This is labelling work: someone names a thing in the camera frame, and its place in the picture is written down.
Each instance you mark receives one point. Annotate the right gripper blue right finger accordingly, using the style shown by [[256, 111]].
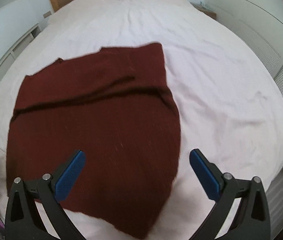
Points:
[[252, 218]]

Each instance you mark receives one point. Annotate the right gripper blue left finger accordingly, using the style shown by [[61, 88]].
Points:
[[22, 218]]

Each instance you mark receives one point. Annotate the dark red knit sweater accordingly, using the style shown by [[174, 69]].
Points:
[[116, 107]]

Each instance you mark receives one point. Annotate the white radiator cover cabinet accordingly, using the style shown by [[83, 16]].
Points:
[[16, 49]]

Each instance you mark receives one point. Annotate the pink white bed cover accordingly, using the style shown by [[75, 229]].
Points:
[[230, 107]]

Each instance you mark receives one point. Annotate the right wooden nightstand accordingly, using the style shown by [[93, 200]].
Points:
[[208, 12]]

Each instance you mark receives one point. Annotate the left wall socket plate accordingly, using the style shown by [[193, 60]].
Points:
[[47, 14]]

